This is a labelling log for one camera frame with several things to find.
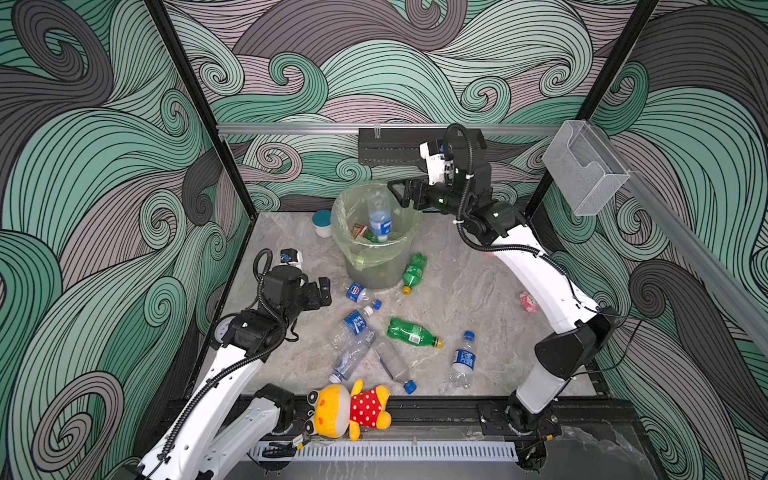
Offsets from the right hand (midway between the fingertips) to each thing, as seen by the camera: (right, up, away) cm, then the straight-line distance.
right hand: (403, 180), depth 69 cm
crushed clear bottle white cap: (-15, -46, +14) cm, 51 cm away
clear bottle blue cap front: (-1, -50, +13) cm, 51 cm away
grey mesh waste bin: (-3, -26, +23) cm, 35 cm away
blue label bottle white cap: (-5, -7, +13) cm, 16 cm away
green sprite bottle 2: (+4, -41, +14) cm, 43 cm away
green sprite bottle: (+6, -25, +28) cm, 38 cm away
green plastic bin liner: (-15, -4, +24) cm, 28 cm away
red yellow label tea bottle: (-12, -11, +28) cm, 32 cm away
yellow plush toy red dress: (-16, -54, -1) cm, 56 cm away
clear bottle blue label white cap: (-13, -38, +16) cm, 43 cm away
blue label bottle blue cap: (+17, -49, +10) cm, 53 cm away
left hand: (-22, -24, +6) cm, 34 cm away
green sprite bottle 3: (-8, -13, +16) cm, 22 cm away
